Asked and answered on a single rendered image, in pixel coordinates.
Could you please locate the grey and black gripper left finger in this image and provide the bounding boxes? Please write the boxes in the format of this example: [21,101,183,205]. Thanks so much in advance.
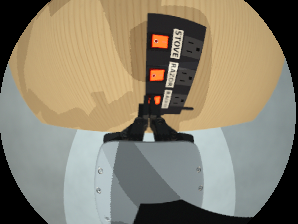
[103,95,149,143]

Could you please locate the black power strip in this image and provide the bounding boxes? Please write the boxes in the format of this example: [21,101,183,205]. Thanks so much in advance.
[145,13,206,115]

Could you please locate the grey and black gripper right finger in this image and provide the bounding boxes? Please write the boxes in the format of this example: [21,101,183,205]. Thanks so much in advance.
[149,95,194,142]

